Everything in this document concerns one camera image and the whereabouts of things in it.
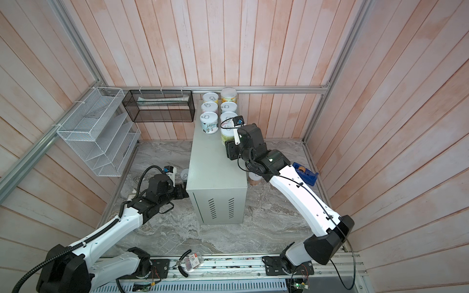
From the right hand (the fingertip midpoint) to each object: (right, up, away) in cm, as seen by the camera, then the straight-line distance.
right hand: (231, 141), depth 71 cm
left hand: (-21, -21, +13) cm, 33 cm away
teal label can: (-25, -15, +26) cm, 39 cm away
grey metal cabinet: (-5, -17, -11) cm, 21 cm away
